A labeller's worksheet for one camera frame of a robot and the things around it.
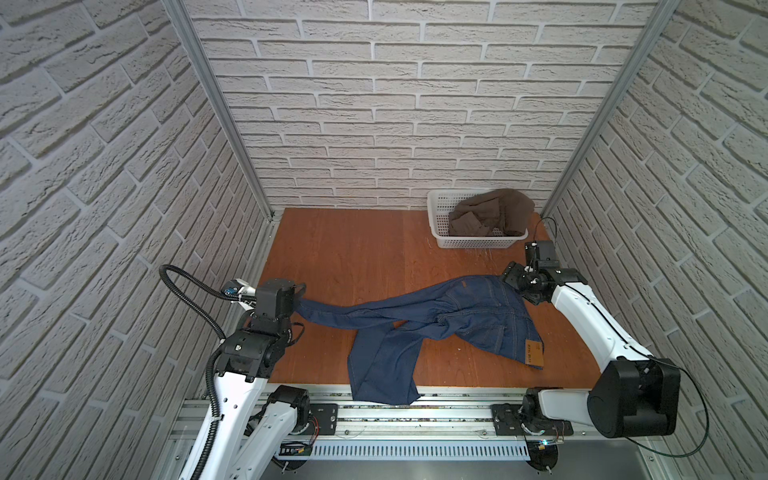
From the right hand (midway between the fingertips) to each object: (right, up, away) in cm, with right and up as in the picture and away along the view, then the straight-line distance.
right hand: (513, 278), depth 86 cm
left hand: (-63, -1, -15) cm, 65 cm away
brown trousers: (+2, +22, +23) cm, 32 cm away
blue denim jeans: (-36, -16, +2) cm, 39 cm away
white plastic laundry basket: (-16, +27, +32) cm, 45 cm away
